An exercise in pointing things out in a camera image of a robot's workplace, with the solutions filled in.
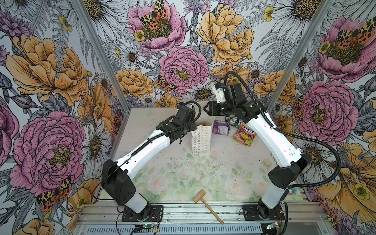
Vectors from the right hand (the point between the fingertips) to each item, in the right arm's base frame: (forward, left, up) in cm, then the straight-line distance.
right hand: (209, 112), depth 73 cm
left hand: (-1, +9, -10) cm, 13 cm away
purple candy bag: (+14, -12, -30) cm, 36 cm away
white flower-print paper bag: (-3, +3, -18) cm, 18 cm away
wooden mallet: (-30, +6, -32) cm, 44 cm away
